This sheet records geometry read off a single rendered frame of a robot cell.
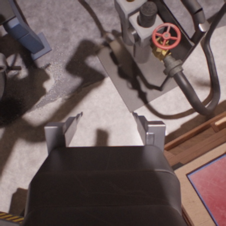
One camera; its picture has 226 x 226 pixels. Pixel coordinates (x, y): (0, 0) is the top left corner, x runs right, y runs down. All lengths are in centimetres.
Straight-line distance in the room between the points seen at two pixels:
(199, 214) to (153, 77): 68
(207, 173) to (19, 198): 98
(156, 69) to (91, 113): 44
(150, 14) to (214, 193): 47
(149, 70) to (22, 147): 85
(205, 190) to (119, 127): 56
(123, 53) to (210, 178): 76
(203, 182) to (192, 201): 5
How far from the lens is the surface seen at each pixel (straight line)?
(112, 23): 112
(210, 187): 49
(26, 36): 105
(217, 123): 68
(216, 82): 101
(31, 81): 112
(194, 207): 50
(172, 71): 51
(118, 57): 100
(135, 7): 58
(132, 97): 92
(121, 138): 91
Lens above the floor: 91
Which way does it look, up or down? 81 degrees down
